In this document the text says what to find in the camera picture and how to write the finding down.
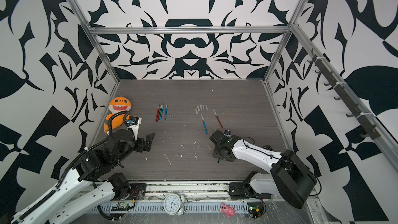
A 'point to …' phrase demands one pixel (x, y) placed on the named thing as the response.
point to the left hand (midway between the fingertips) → (143, 129)
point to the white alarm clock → (173, 204)
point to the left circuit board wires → (123, 206)
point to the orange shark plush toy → (117, 104)
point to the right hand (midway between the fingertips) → (217, 152)
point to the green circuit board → (255, 209)
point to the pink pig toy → (228, 210)
